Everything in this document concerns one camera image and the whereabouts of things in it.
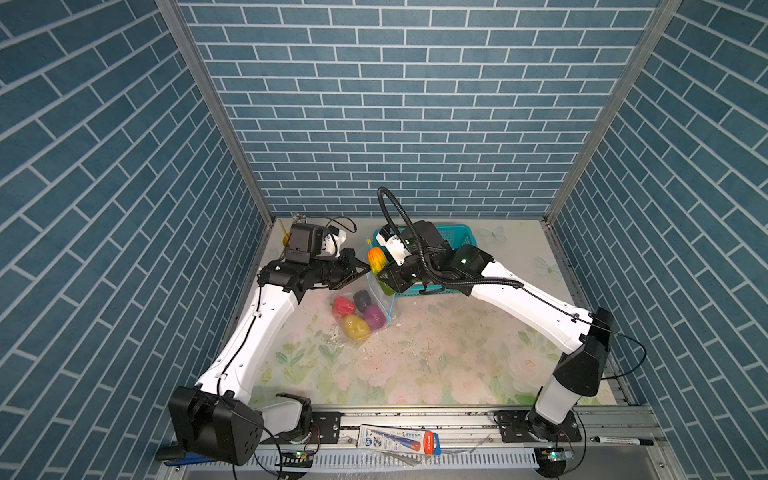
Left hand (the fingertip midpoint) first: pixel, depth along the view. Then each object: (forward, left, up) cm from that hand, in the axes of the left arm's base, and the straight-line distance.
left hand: (372, 267), depth 73 cm
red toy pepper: (+1, +10, -22) cm, 24 cm away
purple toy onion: (-4, 0, -19) cm, 20 cm away
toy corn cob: (+1, -1, +2) cm, 2 cm away
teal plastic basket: (+29, -28, -20) cm, 45 cm away
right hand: (-1, -2, 0) cm, 2 cm away
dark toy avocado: (+3, +4, -21) cm, 21 cm away
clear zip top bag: (+8, -1, -27) cm, 29 cm away
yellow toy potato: (-5, +6, -22) cm, 24 cm away
